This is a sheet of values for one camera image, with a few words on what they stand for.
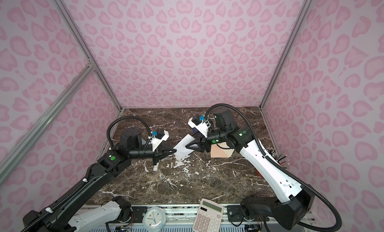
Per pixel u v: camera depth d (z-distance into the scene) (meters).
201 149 0.58
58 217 0.39
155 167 0.88
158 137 0.57
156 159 0.58
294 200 0.37
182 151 0.66
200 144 0.56
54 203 0.41
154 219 0.69
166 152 0.64
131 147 0.54
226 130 0.52
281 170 0.40
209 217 0.70
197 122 0.55
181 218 0.72
